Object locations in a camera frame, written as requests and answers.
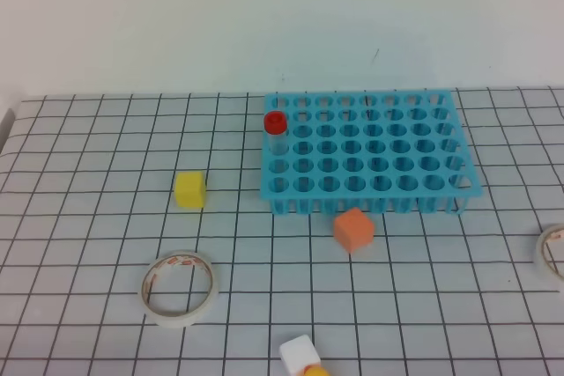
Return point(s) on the red-capped clear tube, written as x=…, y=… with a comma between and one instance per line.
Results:
x=275, y=126

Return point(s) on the blue test tube rack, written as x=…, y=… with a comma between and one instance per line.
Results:
x=377, y=151

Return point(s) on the white grid-pattern cloth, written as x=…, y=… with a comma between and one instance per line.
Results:
x=87, y=205

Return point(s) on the yellow cube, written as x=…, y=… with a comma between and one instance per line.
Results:
x=190, y=190

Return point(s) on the orange cube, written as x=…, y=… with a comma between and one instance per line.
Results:
x=353, y=230

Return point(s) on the white tape roll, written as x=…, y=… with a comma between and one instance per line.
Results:
x=171, y=274
x=543, y=256

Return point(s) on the white cube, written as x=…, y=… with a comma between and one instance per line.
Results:
x=298, y=354

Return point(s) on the yellow rubber duck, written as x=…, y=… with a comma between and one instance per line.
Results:
x=315, y=370

